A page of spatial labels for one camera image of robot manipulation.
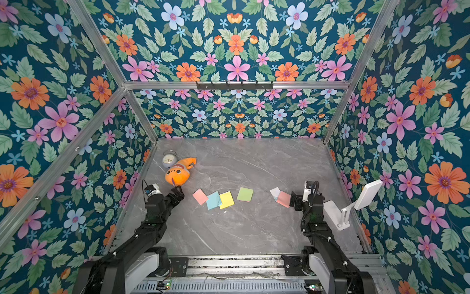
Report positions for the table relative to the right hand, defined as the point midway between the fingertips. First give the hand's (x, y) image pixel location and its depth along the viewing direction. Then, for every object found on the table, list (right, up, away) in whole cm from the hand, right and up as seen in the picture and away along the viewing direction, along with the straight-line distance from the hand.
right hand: (307, 191), depth 87 cm
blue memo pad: (-46, -6, +6) cm, 47 cm away
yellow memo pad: (-39, -6, +7) cm, 40 cm away
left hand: (-63, +1, +1) cm, 63 cm away
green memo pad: (-30, -3, +7) cm, 31 cm away
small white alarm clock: (-74, +16, +18) cm, 78 cm away
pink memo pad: (-53, -4, +7) cm, 54 cm away
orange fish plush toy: (-65, +7, +7) cm, 65 cm away
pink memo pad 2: (-10, -5, +7) cm, 13 cm away
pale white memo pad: (-14, -2, +9) cm, 17 cm away
